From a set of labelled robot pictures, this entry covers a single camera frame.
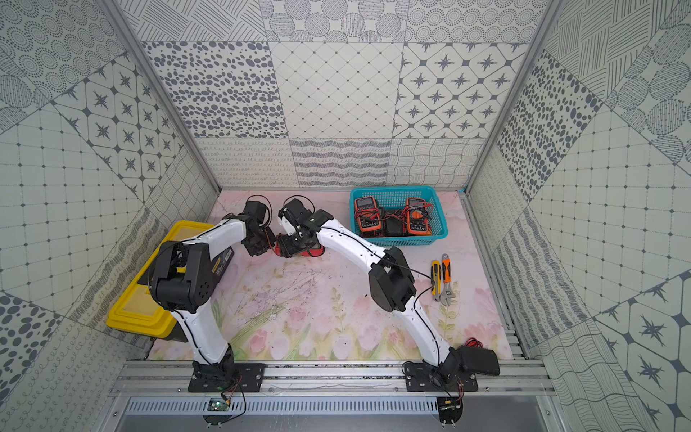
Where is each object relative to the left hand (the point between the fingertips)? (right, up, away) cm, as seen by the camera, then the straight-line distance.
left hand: (271, 242), depth 99 cm
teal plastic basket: (+50, +10, +5) cm, 51 cm away
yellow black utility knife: (+60, -12, -6) cm, 62 cm away
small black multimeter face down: (+46, +6, +2) cm, 47 cm away
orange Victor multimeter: (+55, +10, +2) cm, 56 cm away
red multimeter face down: (+18, -1, -20) cm, 27 cm away
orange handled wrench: (+63, -17, -9) cm, 66 cm away
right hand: (+10, -1, -10) cm, 15 cm away
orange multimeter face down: (+36, +11, -1) cm, 38 cm away
